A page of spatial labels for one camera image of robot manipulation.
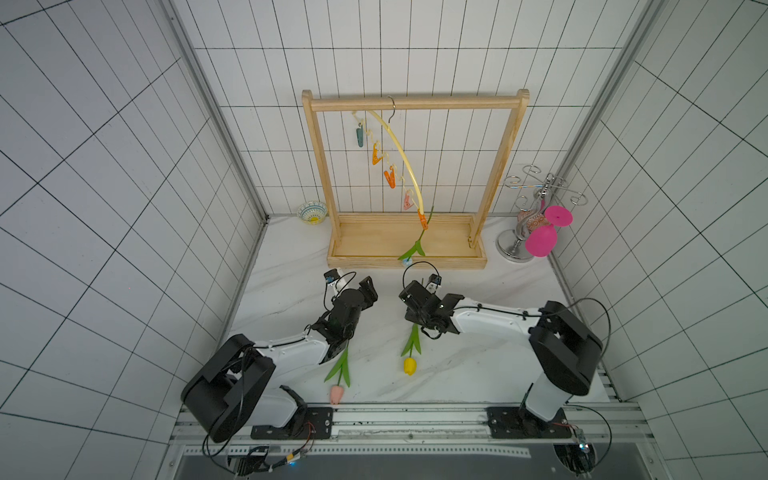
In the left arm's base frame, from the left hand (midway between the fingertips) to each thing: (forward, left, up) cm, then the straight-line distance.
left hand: (361, 286), depth 89 cm
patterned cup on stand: (+22, -58, +7) cm, 62 cm away
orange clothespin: (+10, -18, +19) cm, 28 cm away
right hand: (-7, -13, -6) cm, 16 cm away
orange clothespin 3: (+23, -9, +24) cm, 34 cm away
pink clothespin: (+16, -14, +21) cm, 30 cm away
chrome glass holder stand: (+23, -55, -8) cm, 61 cm away
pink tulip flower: (-28, +5, -7) cm, 29 cm away
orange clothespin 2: (+31, -4, +24) cm, 39 cm away
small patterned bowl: (+37, +22, -6) cm, 44 cm away
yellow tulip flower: (-21, -15, -5) cm, 26 cm away
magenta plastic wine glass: (+20, -62, -1) cm, 65 cm away
